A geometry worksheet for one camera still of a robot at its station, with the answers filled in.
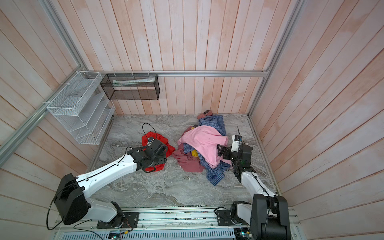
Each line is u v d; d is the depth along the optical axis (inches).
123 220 28.0
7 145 20.4
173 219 29.5
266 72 36.6
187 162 34.9
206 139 34.2
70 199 15.7
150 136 39.0
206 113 46.8
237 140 29.6
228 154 30.7
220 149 32.6
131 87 41.3
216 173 34.6
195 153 34.7
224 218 28.8
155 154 24.6
